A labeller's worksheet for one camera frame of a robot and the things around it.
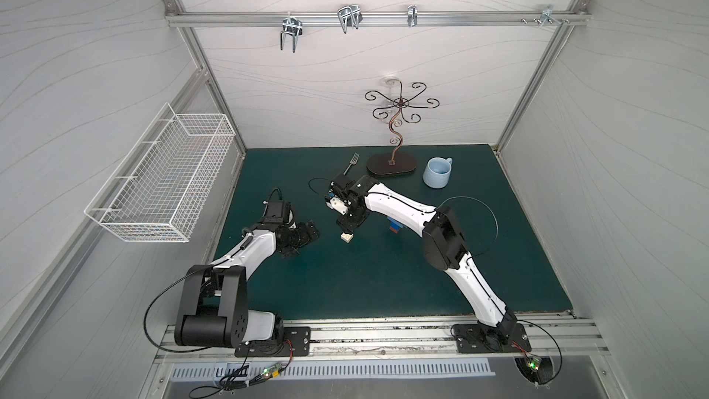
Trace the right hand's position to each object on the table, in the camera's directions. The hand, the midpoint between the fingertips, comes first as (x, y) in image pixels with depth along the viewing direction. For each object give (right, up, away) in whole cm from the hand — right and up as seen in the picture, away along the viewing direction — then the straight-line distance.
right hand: (348, 222), depth 94 cm
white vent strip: (-20, -32, -26) cm, 46 cm away
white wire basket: (-47, +13, -25) cm, 55 cm away
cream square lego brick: (-1, -5, -1) cm, 5 cm away
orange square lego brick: (+16, -3, +2) cm, 16 cm away
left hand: (-12, -5, -4) cm, 14 cm away
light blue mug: (+34, +18, +13) cm, 41 cm away
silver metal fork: (+1, +22, +22) cm, 31 cm away
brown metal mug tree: (+19, +21, +21) cm, 36 cm away
